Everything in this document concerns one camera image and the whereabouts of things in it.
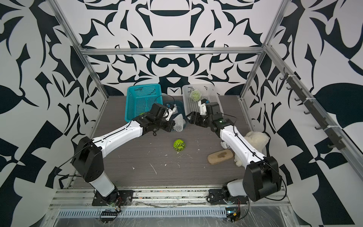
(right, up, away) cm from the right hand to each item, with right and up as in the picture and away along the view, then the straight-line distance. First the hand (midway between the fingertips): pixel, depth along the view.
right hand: (190, 115), depth 82 cm
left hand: (-9, -3, +3) cm, 10 cm away
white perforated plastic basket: (+17, +19, +36) cm, 44 cm away
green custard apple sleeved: (+6, +15, +30) cm, 34 cm away
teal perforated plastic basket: (-39, +12, +37) cm, 55 cm away
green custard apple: (-6, -18, +5) cm, 20 cm away
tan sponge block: (+18, -24, +4) cm, 30 cm away
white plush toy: (+35, -12, -8) cm, 38 cm away
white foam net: (-6, -4, +1) cm, 7 cm away
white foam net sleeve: (+7, +19, +33) cm, 39 cm away
